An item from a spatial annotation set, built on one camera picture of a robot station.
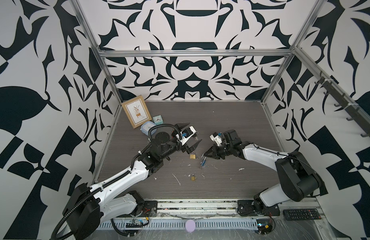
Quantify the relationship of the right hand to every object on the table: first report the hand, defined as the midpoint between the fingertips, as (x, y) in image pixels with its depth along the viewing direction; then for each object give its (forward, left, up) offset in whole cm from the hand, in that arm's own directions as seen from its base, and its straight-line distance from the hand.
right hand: (205, 154), depth 84 cm
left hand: (+4, +7, +21) cm, 22 cm away
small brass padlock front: (-10, +7, -8) cm, 15 cm away
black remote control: (-28, -43, -7) cm, 52 cm away
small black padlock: (+14, +4, -7) cm, 17 cm away
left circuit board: (-31, +33, -6) cm, 46 cm away
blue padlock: (-4, +1, -4) cm, 5 cm away
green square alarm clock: (+29, +30, -5) cm, 42 cm away
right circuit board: (-32, -26, -10) cm, 42 cm away
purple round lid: (-32, +9, +2) cm, 34 cm away
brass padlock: (+3, +7, -8) cm, 11 cm away
